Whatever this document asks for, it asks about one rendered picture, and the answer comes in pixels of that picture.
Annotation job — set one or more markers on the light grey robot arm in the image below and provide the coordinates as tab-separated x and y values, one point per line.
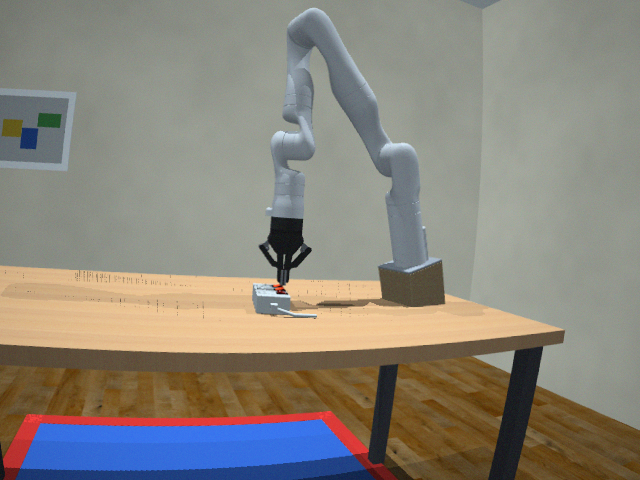
398	161

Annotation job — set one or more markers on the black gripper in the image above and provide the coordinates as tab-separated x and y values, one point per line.
287	243

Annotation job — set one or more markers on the white power strip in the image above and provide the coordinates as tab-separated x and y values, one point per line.
267	300

